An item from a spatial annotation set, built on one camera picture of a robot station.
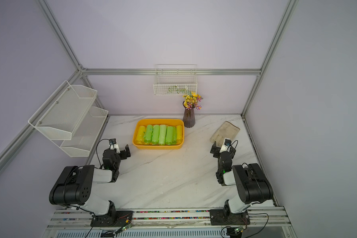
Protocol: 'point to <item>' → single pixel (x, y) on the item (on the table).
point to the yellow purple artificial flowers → (192, 100)
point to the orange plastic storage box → (171, 122)
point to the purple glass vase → (189, 120)
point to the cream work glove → (226, 130)
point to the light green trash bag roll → (162, 134)
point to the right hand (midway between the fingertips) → (223, 145)
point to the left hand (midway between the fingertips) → (120, 147)
